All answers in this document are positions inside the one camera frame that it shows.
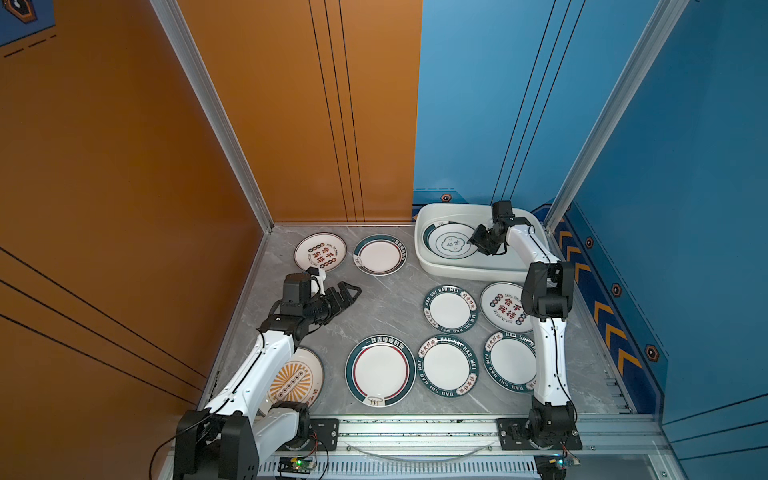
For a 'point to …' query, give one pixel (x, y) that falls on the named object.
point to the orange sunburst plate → (299, 379)
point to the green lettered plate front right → (510, 362)
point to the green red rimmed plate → (426, 235)
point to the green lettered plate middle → (450, 308)
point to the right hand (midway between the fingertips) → (469, 242)
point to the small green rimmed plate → (380, 254)
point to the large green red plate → (380, 371)
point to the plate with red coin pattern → (321, 250)
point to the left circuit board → (295, 465)
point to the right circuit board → (563, 461)
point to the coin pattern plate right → (502, 304)
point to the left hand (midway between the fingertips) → (352, 294)
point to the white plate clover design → (450, 240)
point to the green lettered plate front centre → (447, 366)
